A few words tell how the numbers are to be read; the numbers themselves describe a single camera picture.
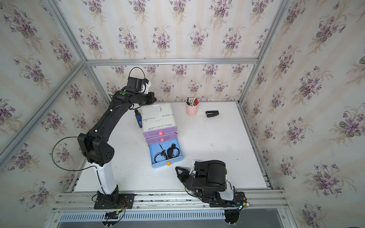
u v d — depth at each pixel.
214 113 1.11
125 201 0.73
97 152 0.49
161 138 0.84
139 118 1.04
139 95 0.71
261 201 0.73
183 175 0.73
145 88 0.69
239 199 0.72
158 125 0.79
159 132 0.78
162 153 0.90
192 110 1.07
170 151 0.88
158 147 0.93
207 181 0.47
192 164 0.80
